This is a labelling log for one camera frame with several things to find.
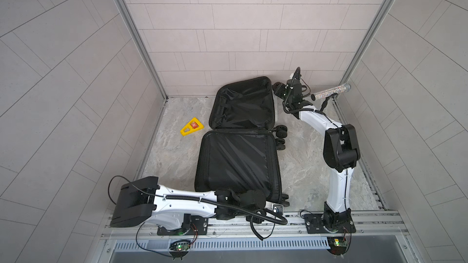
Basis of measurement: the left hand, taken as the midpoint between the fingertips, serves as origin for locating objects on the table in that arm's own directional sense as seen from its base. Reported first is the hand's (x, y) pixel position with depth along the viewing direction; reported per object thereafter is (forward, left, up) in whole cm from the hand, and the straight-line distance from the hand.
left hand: (270, 205), depth 72 cm
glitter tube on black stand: (+46, -32, +18) cm, 59 cm away
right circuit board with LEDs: (-12, -25, -5) cm, 29 cm away
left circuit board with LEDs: (-14, +34, -4) cm, 37 cm away
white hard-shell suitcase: (+22, +12, +5) cm, 25 cm away
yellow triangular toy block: (+42, +38, -4) cm, 57 cm away
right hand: (+56, -7, +15) cm, 58 cm away
